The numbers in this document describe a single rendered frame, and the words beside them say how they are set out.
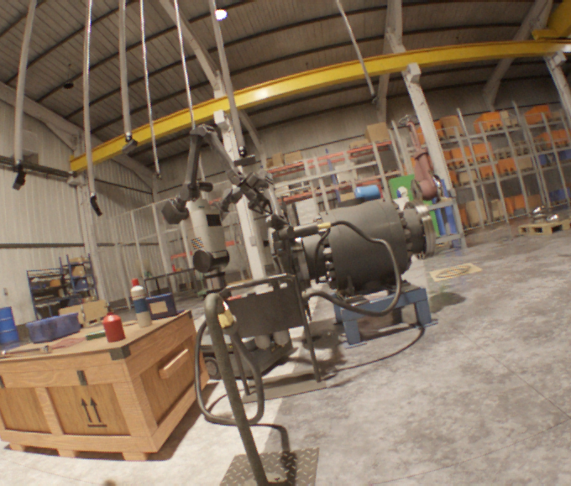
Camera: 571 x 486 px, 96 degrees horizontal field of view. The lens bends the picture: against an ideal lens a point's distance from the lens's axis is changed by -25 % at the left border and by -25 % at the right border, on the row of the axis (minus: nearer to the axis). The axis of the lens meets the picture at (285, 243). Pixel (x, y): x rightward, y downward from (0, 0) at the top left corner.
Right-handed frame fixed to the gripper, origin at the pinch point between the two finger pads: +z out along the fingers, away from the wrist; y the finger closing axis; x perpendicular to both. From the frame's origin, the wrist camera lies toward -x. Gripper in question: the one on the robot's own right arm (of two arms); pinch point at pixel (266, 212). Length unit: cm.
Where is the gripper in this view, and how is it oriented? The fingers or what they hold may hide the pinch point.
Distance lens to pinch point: 172.3
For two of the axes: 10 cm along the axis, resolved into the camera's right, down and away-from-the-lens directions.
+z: 6.3, 7.3, -2.5
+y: 4.4, -0.7, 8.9
